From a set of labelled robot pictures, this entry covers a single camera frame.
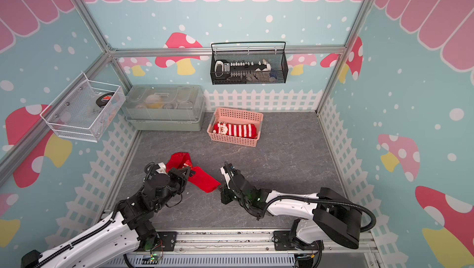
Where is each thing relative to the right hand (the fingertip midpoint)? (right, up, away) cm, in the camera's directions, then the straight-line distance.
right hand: (217, 188), depth 79 cm
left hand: (-10, +9, -3) cm, 13 cm away
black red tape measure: (-48, +38, -2) cm, 61 cm away
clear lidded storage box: (-33, +38, +23) cm, 55 cm away
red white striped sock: (+11, +25, +27) cm, 38 cm away
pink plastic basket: (+7, +33, +37) cm, 50 cm away
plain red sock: (-6, +3, 0) cm, 7 cm away
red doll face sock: (-23, +9, +18) cm, 30 cm away
